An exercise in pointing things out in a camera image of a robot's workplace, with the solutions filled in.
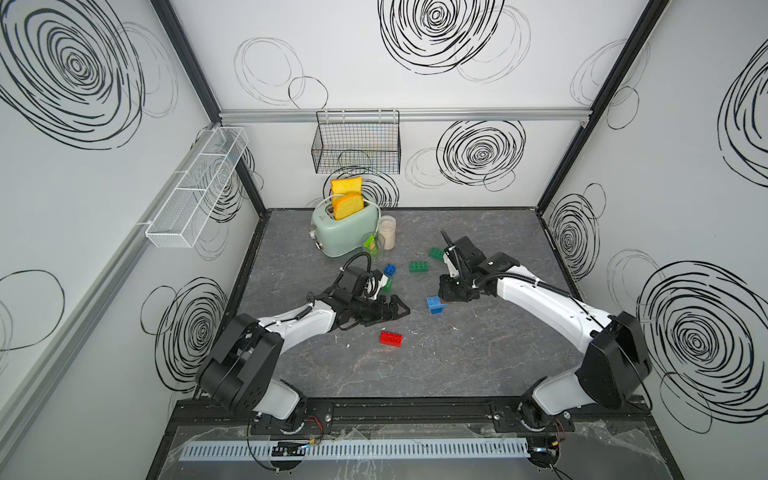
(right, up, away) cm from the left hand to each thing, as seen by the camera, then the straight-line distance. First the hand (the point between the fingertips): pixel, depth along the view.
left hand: (397, 315), depth 83 cm
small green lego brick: (-3, +6, +11) cm, 13 cm away
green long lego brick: (+8, +12, +18) cm, 23 cm away
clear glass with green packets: (-8, +20, +19) cm, 29 cm away
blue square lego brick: (+12, -1, +8) cm, 15 cm away
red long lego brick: (-2, -7, +2) cm, 8 cm away
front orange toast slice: (-16, +33, +11) cm, 38 cm away
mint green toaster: (-17, +23, +13) cm, 31 cm away
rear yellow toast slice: (-17, +39, +16) cm, 45 cm away
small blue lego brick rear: (-2, +11, +17) cm, 21 cm away
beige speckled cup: (-3, +25, +19) cm, 32 cm away
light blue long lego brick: (+11, +2, +5) cm, 12 cm away
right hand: (+13, +6, -1) cm, 14 cm away
